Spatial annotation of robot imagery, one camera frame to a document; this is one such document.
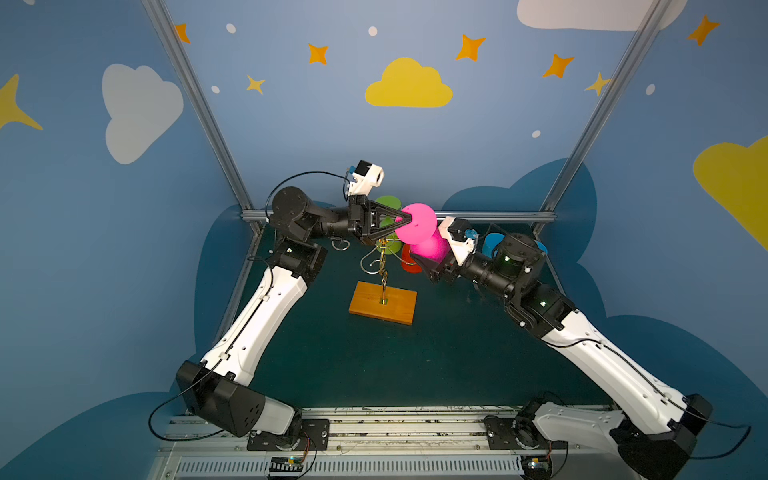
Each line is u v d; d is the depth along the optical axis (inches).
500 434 29.3
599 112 34.2
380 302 38.7
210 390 14.9
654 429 15.6
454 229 19.4
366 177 20.5
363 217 19.7
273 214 17.4
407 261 26.6
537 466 28.9
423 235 19.5
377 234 19.7
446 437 29.7
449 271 21.1
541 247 18.1
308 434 28.9
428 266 21.7
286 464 28.8
